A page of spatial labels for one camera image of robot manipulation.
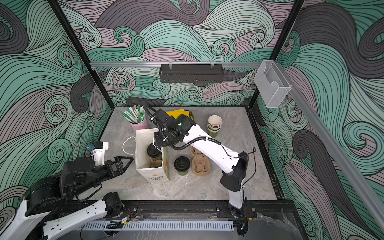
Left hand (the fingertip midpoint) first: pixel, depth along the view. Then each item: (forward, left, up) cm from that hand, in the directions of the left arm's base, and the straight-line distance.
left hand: (129, 159), depth 59 cm
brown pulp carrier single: (+9, -5, -25) cm, 27 cm away
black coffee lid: (+7, -21, -18) cm, 29 cm away
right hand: (+11, -10, -4) cm, 15 cm away
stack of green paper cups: (+31, -40, -14) cm, 52 cm away
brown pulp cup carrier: (+10, -32, -27) cm, 42 cm away
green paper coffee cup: (+4, -21, -24) cm, 32 cm away
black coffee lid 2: (+12, -4, -16) cm, 20 cm away
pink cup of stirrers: (+36, +11, -16) cm, 41 cm away
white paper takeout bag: (-2, -9, -5) cm, 11 cm away
